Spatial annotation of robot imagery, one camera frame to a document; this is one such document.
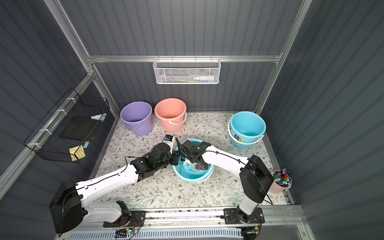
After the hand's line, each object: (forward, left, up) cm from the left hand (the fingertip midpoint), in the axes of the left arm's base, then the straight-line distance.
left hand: (182, 154), depth 78 cm
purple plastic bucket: (+35, +34, -6) cm, 49 cm away
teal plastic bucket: (+26, -43, -10) cm, 51 cm away
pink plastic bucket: (+43, +10, -12) cm, 46 cm away
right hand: (+1, -12, -8) cm, 14 cm away
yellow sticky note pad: (-8, +42, +16) cm, 45 cm away
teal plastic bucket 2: (-12, -2, -2) cm, 12 cm away
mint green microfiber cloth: (-2, -4, -14) cm, 15 cm away
